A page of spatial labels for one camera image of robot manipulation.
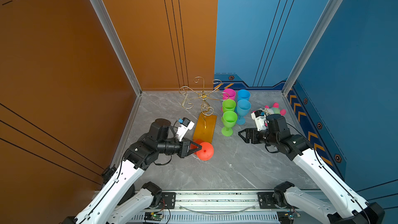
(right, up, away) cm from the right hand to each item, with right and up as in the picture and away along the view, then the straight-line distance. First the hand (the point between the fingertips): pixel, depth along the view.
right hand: (242, 133), depth 75 cm
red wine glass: (-18, -6, -12) cm, 22 cm away
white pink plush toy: (+28, +11, +27) cm, 41 cm away
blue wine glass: (+7, +21, +27) cm, 35 cm away
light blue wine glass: (+4, +12, +15) cm, 20 cm away
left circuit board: (-42, -38, -4) cm, 57 cm away
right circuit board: (+19, -38, -4) cm, 43 cm away
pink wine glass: (-2, +22, +30) cm, 37 cm away
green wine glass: (-3, +14, +22) cm, 26 cm away
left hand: (-20, -4, -12) cm, 24 cm away
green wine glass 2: (-4, +5, +17) cm, 18 cm away
